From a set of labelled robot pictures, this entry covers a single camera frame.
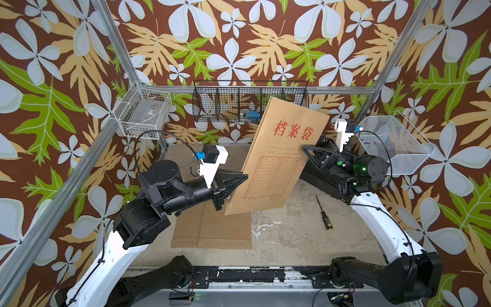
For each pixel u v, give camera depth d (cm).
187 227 87
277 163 51
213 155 37
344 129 50
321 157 51
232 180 43
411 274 38
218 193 39
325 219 88
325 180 93
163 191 35
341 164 54
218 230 86
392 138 83
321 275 74
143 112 86
